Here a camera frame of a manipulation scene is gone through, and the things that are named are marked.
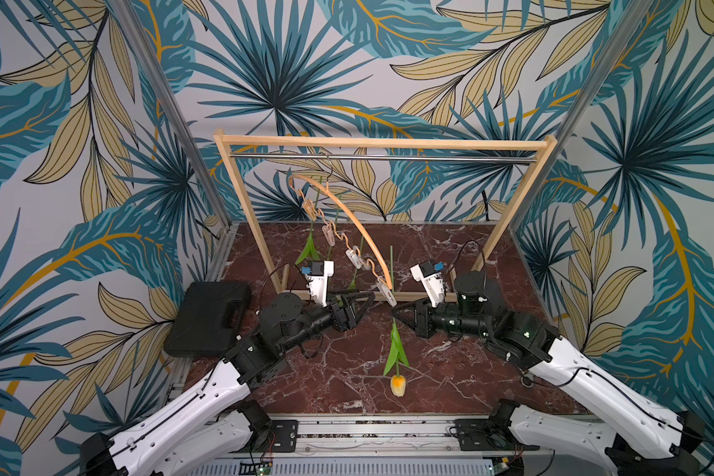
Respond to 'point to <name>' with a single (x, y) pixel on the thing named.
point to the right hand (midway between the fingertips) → (392, 312)
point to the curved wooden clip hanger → (354, 254)
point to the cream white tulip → (311, 245)
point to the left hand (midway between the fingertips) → (366, 301)
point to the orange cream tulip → (396, 353)
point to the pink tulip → (329, 235)
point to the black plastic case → (210, 316)
